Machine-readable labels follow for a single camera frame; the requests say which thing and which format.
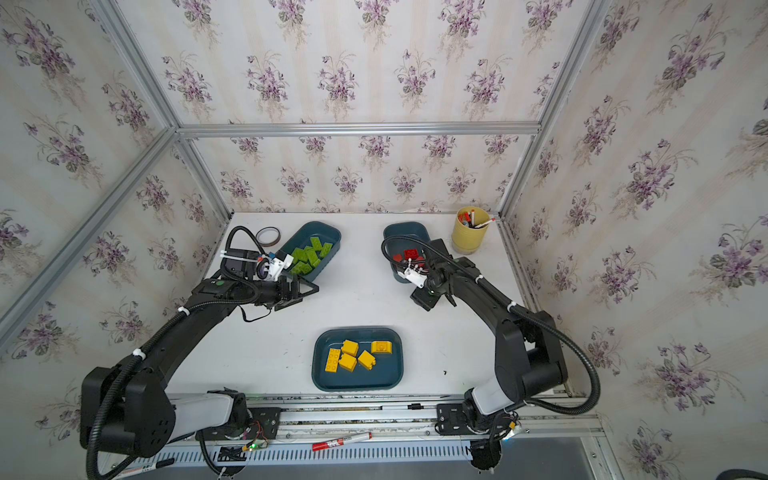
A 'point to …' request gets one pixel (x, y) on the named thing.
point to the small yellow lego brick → (348, 362)
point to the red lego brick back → (398, 258)
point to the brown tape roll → (268, 244)
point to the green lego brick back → (316, 243)
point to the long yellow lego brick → (333, 360)
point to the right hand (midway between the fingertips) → (423, 292)
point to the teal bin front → (386, 375)
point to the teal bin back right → (405, 228)
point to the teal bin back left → (327, 234)
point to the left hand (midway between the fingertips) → (309, 290)
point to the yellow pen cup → (470, 230)
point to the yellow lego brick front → (367, 360)
